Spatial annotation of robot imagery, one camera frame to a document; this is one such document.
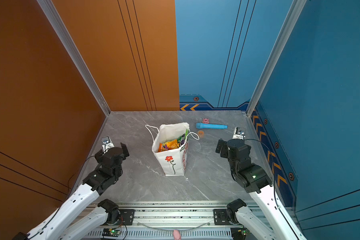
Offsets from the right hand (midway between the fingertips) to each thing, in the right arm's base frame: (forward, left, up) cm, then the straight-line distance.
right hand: (227, 141), depth 70 cm
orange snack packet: (+4, +28, -9) cm, 30 cm away
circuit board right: (-33, -5, -29) cm, 44 cm away
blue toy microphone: (+30, +9, -23) cm, 39 cm away
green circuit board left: (-33, +57, -28) cm, 72 cm away
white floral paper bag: (-5, +26, -10) cm, 29 cm away
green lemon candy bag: (+10, +22, -12) cm, 28 cm away
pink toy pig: (+35, +5, -23) cm, 42 cm away
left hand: (+1, +57, -5) cm, 57 cm away
